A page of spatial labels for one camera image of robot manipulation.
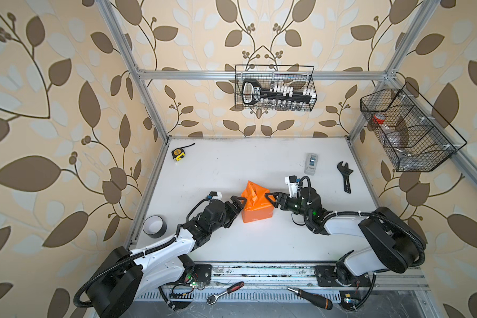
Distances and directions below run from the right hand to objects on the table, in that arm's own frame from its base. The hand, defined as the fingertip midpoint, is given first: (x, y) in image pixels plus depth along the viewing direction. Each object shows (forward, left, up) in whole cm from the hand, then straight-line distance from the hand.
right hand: (268, 196), depth 86 cm
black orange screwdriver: (-37, -14, -7) cm, 40 cm away
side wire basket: (+9, -55, +25) cm, 61 cm away
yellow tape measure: (+33, +48, -6) cm, 58 cm away
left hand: (-4, +12, +2) cm, 13 cm away
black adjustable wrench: (+18, -43, -9) cm, 48 cm away
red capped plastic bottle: (+27, -52, +19) cm, 62 cm away
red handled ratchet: (-35, +23, -8) cm, 43 cm away
